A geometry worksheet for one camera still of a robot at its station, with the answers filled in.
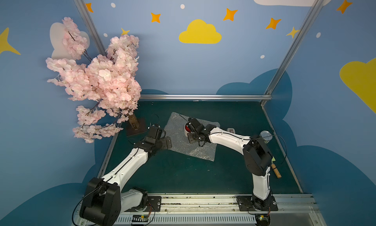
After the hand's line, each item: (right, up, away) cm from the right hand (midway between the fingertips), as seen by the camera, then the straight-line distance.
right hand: (194, 134), depth 93 cm
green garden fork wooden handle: (+48, -20, -7) cm, 53 cm away
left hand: (-19, -3, -6) cm, 20 cm away
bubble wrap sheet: (-14, +3, +11) cm, 18 cm away
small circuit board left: (-28, -40, -20) cm, 53 cm away
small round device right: (+34, -41, -20) cm, 57 cm away
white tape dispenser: (+26, +2, +8) cm, 28 cm away
